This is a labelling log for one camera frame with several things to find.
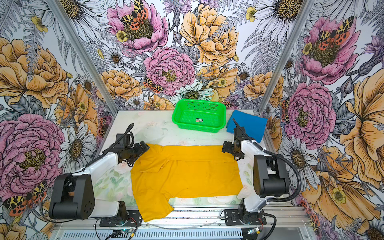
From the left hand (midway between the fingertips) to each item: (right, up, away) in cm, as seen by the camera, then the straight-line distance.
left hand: (144, 155), depth 91 cm
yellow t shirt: (+12, -10, -1) cm, 16 cm away
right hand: (+51, 0, +3) cm, 52 cm away
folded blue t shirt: (+72, +18, +18) cm, 76 cm away
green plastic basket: (+40, +25, +28) cm, 55 cm away
